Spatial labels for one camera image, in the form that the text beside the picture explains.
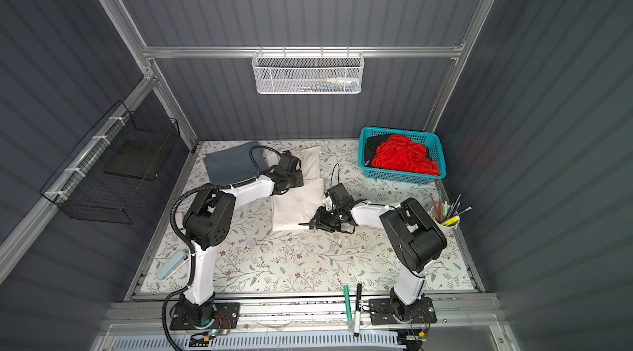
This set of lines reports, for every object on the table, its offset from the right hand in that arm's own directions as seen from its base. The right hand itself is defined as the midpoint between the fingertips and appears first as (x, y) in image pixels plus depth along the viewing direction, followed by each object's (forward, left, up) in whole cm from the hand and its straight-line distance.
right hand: (315, 226), depth 91 cm
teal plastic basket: (+40, -53, +5) cm, 66 cm away
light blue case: (-17, +48, +4) cm, 51 cm away
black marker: (-28, -14, -1) cm, 31 cm away
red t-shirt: (+33, -37, +4) cm, 50 cm away
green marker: (-25, -11, 0) cm, 27 cm away
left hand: (+21, +7, +4) cm, 23 cm away
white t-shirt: (+7, +9, 0) cm, 11 cm away
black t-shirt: (+38, -25, +3) cm, 46 cm away
